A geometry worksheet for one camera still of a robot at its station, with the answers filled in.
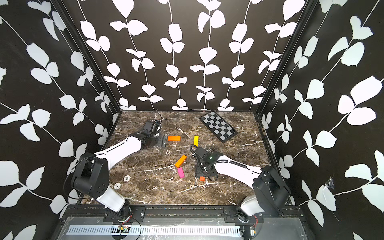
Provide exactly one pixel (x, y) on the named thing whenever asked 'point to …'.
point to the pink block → (181, 172)
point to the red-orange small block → (202, 178)
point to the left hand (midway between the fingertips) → (160, 136)
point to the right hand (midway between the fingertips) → (199, 171)
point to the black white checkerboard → (218, 126)
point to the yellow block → (196, 140)
